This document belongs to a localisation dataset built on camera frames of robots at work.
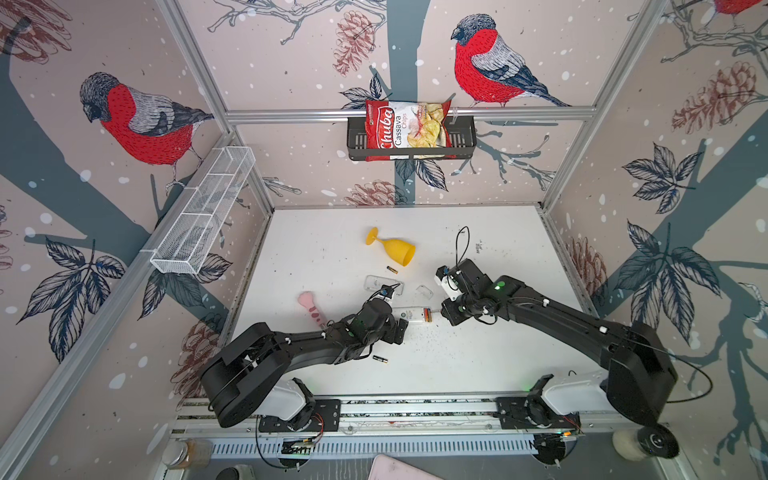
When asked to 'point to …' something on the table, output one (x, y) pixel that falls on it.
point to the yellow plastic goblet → (402, 252)
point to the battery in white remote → (427, 315)
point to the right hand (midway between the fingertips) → (441, 316)
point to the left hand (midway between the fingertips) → (397, 320)
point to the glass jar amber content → (187, 453)
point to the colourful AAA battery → (392, 269)
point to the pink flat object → (383, 467)
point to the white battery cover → (424, 291)
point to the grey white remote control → (376, 282)
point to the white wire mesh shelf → (187, 242)
